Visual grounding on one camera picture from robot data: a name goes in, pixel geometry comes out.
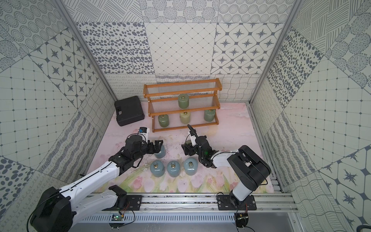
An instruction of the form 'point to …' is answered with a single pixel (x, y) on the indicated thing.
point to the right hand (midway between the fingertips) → (188, 144)
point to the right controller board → (241, 219)
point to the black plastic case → (128, 110)
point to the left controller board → (116, 217)
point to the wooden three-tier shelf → (162, 98)
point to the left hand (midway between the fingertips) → (159, 142)
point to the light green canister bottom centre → (185, 117)
